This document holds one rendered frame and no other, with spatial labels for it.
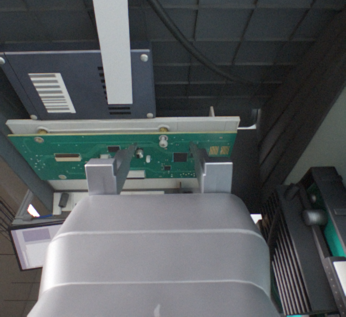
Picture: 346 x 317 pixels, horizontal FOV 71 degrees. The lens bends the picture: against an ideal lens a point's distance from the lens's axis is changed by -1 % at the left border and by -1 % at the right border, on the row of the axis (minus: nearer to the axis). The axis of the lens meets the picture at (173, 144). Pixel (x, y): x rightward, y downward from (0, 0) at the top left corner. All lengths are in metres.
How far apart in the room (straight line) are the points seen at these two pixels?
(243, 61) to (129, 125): 0.09
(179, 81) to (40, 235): 1.41
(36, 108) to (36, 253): 1.47
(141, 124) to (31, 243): 1.44
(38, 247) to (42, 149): 1.41
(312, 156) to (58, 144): 0.17
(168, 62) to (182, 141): 0.05
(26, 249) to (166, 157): 1.47
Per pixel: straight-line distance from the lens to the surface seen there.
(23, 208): 2.11
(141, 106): 0.16
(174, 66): 0.17
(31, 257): 1.65
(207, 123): 0.17
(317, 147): 0.18
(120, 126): 0.18
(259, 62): 0.18
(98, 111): 0.17
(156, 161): 0.19
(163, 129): 0.17
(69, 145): 0.19
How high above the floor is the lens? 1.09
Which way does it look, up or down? 1 degrees down
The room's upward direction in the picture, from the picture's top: 91 degrees counter-clockwise
